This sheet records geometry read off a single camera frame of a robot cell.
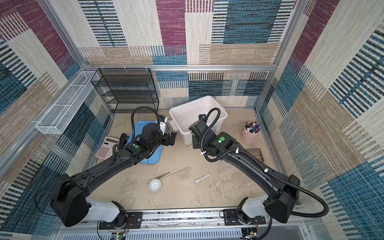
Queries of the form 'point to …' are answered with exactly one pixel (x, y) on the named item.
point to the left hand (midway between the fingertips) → (169, 129)
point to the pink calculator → (105, 149)
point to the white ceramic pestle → (198, 180)
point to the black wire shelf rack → (126, 85)
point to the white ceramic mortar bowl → (155, 185)
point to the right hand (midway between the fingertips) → (200, 139)
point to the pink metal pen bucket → (251, 129)
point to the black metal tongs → (159, 177)
